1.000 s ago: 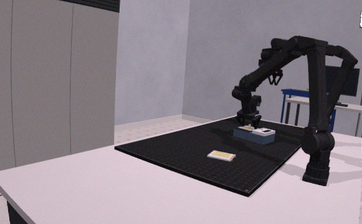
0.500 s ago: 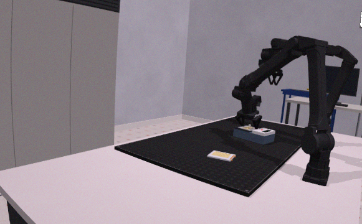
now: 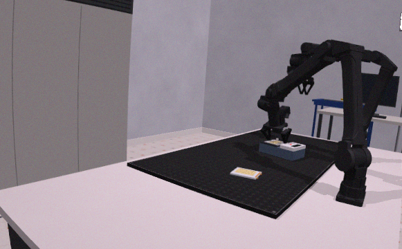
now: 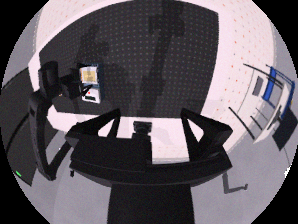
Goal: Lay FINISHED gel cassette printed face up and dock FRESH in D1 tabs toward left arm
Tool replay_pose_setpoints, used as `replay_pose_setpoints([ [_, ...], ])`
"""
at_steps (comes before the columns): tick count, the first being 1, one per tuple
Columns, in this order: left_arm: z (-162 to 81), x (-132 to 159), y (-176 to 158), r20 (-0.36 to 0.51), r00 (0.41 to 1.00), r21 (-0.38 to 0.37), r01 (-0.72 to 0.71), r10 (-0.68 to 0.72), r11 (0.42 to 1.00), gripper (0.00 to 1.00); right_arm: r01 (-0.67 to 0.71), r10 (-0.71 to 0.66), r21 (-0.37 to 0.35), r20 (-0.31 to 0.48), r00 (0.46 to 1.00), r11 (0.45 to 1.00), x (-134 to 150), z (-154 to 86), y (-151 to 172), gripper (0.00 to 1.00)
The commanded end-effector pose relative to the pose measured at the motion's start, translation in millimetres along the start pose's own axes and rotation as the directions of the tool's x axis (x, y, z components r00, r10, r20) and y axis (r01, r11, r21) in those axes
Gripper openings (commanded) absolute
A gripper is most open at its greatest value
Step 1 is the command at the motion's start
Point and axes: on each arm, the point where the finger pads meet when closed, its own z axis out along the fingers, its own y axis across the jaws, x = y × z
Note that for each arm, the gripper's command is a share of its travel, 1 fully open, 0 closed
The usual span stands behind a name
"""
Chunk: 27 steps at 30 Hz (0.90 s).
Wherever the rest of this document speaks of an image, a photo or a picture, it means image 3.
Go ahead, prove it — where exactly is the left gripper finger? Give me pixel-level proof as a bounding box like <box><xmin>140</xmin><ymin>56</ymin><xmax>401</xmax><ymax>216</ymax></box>
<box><xmin>260</xmin><ymin>128</ymin><xmax>271</xmax><ymax>141</ymax></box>
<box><xmin>281</xmin><ymin>128</ymin><xmax>292</xmax><ymax>143</ymax></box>

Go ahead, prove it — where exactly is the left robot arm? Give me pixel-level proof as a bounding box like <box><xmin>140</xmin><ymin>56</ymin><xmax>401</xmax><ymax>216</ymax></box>
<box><xmin>257</xmin><ymin>39</ymin><xmax>372</xmax><ymax>207</ymax></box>

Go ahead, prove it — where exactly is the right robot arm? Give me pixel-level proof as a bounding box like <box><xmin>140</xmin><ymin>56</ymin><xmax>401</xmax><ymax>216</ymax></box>
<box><xmin>287</xmin><ymin>42</ymin><xmax>398</xmax><ymax>139</ymax></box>

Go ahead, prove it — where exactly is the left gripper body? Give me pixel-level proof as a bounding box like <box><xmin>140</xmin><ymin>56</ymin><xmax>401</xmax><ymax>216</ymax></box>
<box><xmin>263</xmin><ymin>114</ymin><xmax>290</xmax><ymax>135</ymax></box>

